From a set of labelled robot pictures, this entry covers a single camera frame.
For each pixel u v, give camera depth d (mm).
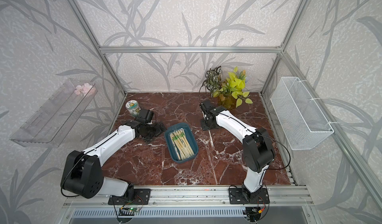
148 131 719
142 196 734
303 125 600
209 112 654
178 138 937
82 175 419
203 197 750
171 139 937
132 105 1019
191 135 917
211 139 847
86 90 757
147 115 697
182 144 912
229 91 961
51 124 669
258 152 469
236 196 728
